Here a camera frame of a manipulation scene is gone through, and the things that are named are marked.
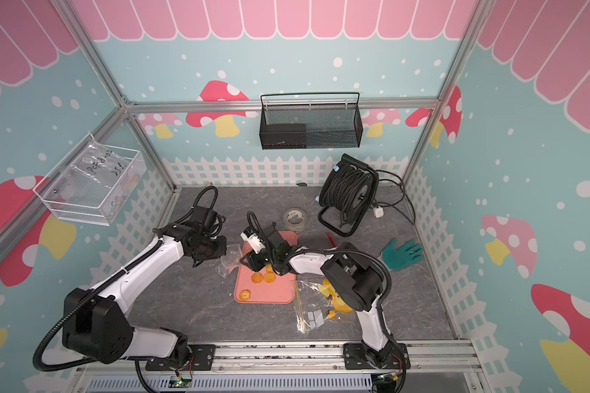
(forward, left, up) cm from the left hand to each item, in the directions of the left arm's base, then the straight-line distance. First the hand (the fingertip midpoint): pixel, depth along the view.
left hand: (222, 255), depth 84 cm
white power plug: (+27, -60, -7) cm, 67 cm away
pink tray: (-8, -20, -10) cm, 24 cm away
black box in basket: (+39, -20, +22) cm, 49 cm away
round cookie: (-10, -8, -11) cm, 16 cm away
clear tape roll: (+24, -24, -11) cm, 36 cm away
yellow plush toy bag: (-13, -33, -11) cm, 37 cm away
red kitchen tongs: (+13, -40, -10) cm, 43 cm away
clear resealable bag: (+2, -1, -8) cm, 8 cm away
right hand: (+1, -7, -4) cm, 8 cm away
